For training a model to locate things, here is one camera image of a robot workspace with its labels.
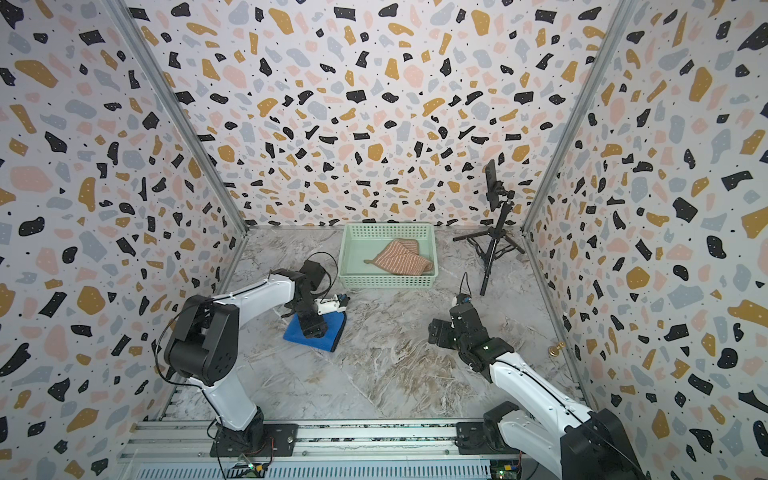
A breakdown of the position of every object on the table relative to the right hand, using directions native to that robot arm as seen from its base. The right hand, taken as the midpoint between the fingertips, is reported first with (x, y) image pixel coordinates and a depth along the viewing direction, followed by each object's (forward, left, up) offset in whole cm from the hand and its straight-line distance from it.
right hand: (441, 328), depth 86 cm
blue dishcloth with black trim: (+2, +32, -2) cm, 32 cm away
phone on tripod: (+33, -15, +25) cm, 45 cm away
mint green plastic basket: (+39, +28, -5) cm, 48 cm away
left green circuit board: (-34, +47, -7) cm, 59 cm away
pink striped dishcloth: (+30, +13, -5) cm, 33 cm away
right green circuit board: (-32, -14, -9) cm, 36 cm away
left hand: (+4, +37, -4) cm, 38 cm away
